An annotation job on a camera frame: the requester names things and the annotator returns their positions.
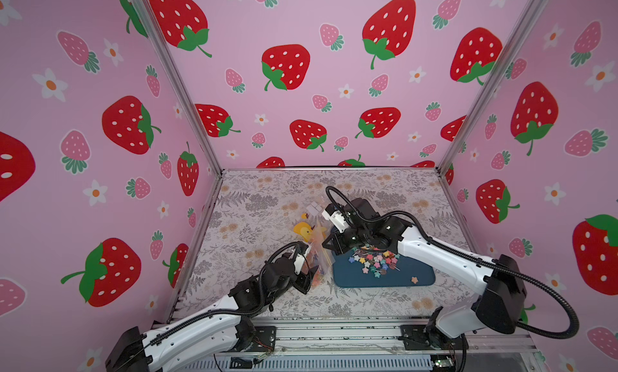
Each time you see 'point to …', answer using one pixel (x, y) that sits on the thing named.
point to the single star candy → (414, 280)
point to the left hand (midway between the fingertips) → (310, 261)
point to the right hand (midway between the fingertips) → (320, 248)
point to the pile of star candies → (375, 261)
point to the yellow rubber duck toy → (302, 229)
